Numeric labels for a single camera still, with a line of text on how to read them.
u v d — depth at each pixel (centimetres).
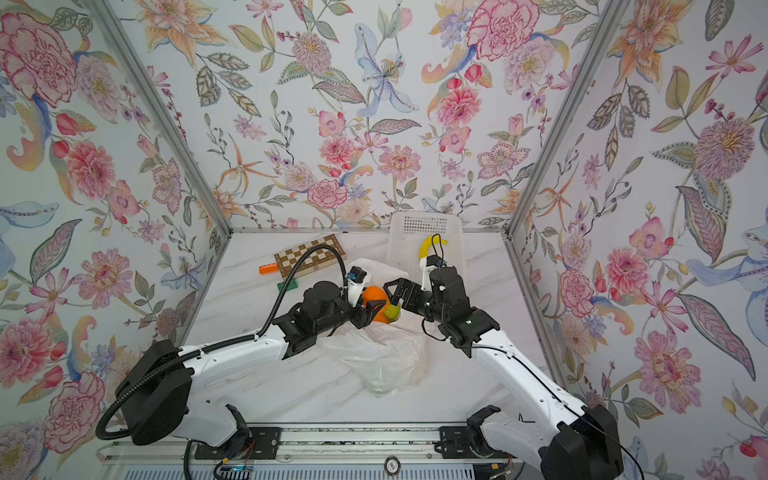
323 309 62
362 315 71
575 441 38
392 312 93
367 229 127
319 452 73
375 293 76
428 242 116
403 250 113
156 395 42
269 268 111
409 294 67
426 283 69
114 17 71
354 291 70
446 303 58
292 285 104
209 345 49
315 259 110
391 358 75
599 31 72
